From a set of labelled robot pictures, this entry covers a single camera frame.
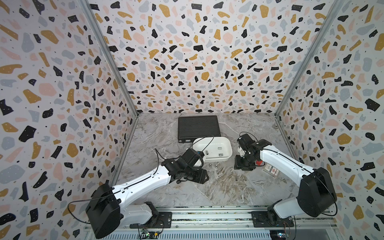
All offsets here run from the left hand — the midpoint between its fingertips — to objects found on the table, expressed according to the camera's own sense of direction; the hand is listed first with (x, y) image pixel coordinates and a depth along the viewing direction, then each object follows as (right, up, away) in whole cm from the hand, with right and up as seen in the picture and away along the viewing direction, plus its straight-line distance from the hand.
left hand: (207, 177), depth 76 cm
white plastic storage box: (+6, +11, +26) cm, 29 cm away
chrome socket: (+2, +2, +17) cm, 17 cm away
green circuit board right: (+34, -25, -5) cm, 43 cm away
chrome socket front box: (+6, +2, +17) cm, 18 cm away
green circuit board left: (-30, -26, -4) cm, 40 cm away
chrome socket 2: (+1, +9, +24) cm, 25 cm away
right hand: (+17, +3, +8) cm, 19 cm away
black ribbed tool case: (-11, +25, +31) cm, 41 cm away
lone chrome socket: (+10, +7, +22) cm, 25 cm away
